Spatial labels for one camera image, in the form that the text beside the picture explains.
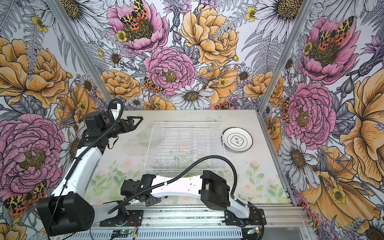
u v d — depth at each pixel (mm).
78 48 852
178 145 994
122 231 714
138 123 715
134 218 741
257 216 706
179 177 483
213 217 761
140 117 728
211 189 519
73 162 473
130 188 559
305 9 724
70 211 397
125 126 674
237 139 1018
